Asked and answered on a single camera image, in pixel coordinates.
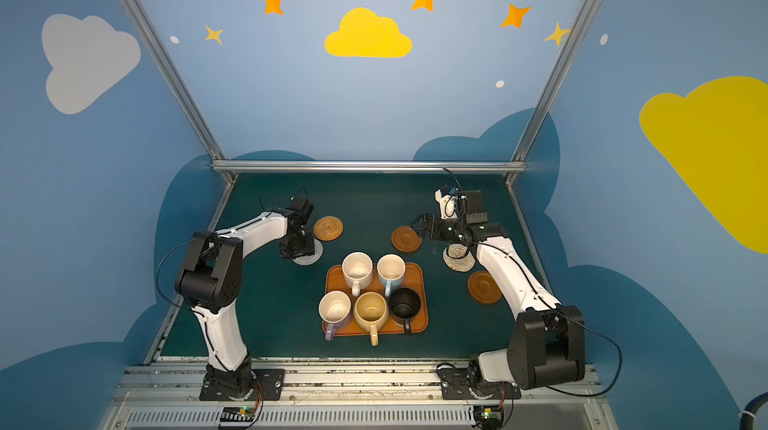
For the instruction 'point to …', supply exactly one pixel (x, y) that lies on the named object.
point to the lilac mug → (334, 309)
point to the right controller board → (488, 416)
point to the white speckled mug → (357, 269)
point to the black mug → (404, 305)
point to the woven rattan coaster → (328, 228)
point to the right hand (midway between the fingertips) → (426, 222)
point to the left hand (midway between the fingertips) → (304, 251)
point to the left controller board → (237, 414)
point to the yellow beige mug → (370, 312)
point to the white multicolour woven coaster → (452, 258)
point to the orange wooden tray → (414, 278)
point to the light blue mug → (390, 270)
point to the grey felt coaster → (307, 260)
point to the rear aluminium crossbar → (368, 166)
